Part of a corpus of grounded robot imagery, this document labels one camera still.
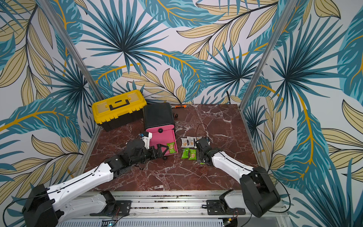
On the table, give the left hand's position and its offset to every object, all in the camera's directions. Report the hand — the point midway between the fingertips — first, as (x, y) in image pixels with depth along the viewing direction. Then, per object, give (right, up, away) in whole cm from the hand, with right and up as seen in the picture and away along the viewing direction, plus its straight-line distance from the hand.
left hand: (163, 151), depth 76 cm
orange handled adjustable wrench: (+9, +29, +45) cm, 54 cm away
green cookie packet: (+3, 0, +15) cm, 15 cm away
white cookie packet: (+11, +1, +22) cm, 25 cm away
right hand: (+23, -6, +14) cm, 28 cm away
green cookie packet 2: (+12, -5, +15) cm, 20 cm away
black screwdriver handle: (+5, +21, +35) cm, 41 cm away
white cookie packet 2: (+16, +3, +22) cm, 27 cm away
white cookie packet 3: (+21, +4, +25) cm, 33 cm away
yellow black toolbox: (-32, +23, +19) cm, 44 cm away
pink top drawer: (-4, +12, +10) cm, 16 cm away
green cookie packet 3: (+17, -6, +17) cm, 25 cm away
